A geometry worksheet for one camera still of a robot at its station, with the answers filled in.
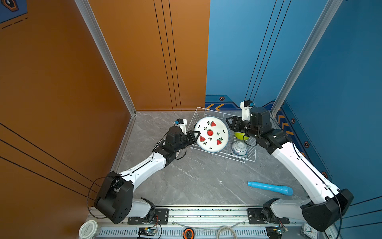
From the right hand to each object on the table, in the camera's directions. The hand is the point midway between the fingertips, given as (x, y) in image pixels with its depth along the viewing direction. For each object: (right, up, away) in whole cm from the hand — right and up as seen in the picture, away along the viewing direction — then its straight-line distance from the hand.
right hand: (227, 119), depth 73 cm
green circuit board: (-39, -54, -2) cm, 66 cm away
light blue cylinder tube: (+30, -37, +6) cm, 48 cm away
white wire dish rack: (+17, -21, +15) cm, 31 cm away
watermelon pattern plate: (-5, -8, +9) cm, 13 cm away
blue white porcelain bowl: (+11, -17, +18) cm, 27 cm away
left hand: (-13, -6, +6) cm, 15 cm away
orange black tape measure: (-18, -51, -5) cm, 54 cm away
